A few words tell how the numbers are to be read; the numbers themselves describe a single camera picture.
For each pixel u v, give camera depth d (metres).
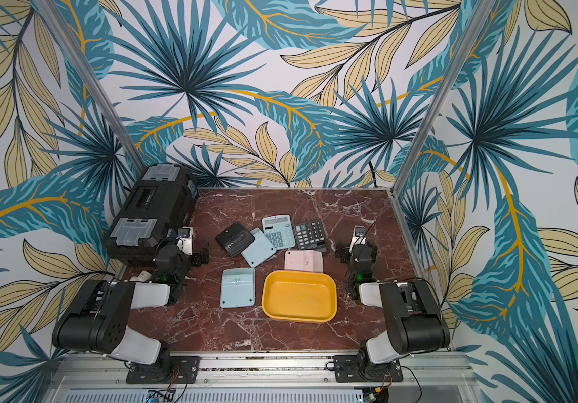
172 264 0.71
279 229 1.03
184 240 0.78
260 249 0.96
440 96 0.86
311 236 0.98
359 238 0.78
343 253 0.84
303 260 0.94
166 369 0.67
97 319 0.46
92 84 0.82
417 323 0.45
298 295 0.89
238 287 0.88
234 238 0.95
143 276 0.88
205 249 0.85
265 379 0.73
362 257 0.68
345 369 0.74
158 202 0.93
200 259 0.84
